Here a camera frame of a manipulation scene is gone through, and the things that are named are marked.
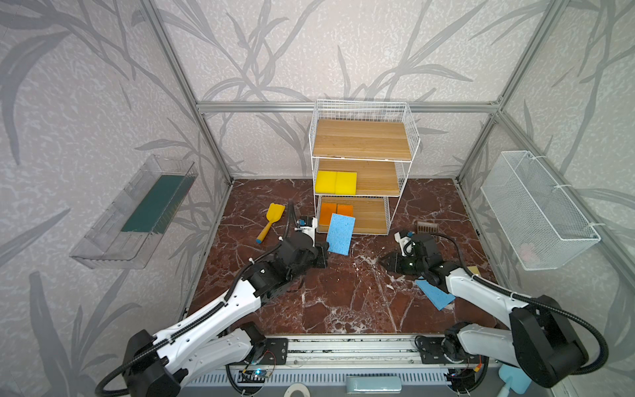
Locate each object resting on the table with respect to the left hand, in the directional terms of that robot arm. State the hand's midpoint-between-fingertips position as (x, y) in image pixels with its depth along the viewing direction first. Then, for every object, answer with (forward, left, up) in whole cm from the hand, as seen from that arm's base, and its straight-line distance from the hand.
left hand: (334, 239), depth 74 cm
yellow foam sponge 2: (+19, -4, +5) cm, 20 cm away
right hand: (+2, -17, -14) cm, 22 cm away
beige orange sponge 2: (-1, -52, -20) cm, 55 cm away
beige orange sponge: (+27, -5, -21) cm, 34 cm away
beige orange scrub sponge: (+26, +3, -21) cm, 34 cm away
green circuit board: (-33, +24, -23) cm, 47 cm away
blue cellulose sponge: (+2, -2, 0) cm, 3 cm away
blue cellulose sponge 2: (-11, -36, -20) cm, 43 cm away
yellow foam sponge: (+19, +3, +5) cm, 20 cm away
